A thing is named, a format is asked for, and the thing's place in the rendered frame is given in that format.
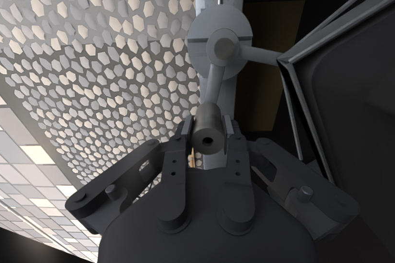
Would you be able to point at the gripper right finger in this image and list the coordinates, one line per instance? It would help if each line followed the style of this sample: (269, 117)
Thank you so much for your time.
(238, 190)

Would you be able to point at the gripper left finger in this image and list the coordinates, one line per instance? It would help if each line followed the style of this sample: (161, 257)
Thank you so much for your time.
(172, 183)

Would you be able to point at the dark grey framed door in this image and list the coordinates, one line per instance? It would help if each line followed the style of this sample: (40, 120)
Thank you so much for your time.
(355, 98)

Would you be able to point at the grey round bolt plate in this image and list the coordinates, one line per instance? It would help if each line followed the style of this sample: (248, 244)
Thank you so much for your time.
(202, 26)

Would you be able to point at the grey hexagon perforated panel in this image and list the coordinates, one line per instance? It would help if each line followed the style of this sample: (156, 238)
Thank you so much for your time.
(95, 75)

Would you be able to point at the grey metal post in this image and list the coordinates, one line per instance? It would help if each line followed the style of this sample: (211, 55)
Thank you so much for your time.
(228, 95)

